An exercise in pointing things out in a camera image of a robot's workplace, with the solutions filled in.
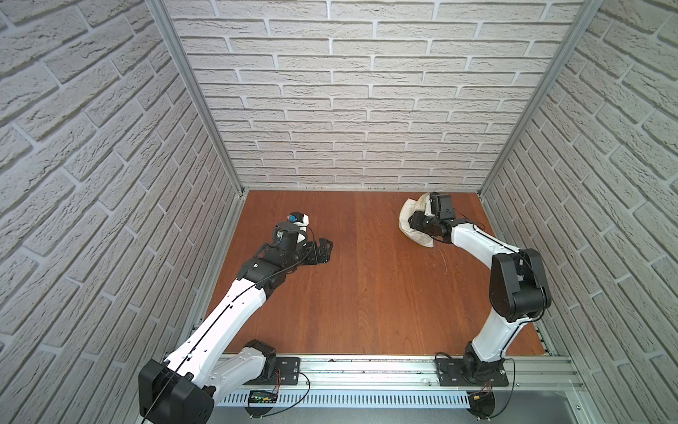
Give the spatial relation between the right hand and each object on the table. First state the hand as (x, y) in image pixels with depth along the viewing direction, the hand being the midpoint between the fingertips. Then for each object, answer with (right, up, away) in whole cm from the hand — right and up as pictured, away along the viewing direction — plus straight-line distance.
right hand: (406, 219), depth 96 cm
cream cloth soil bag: (+1, +4, +2) cm, 5 cm away
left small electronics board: (-46, -50, -24) cm, 72 cm away
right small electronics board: (+15, -50, -26) cm, 58 cm away
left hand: (-31, -5, -19) cm, 36 cm away
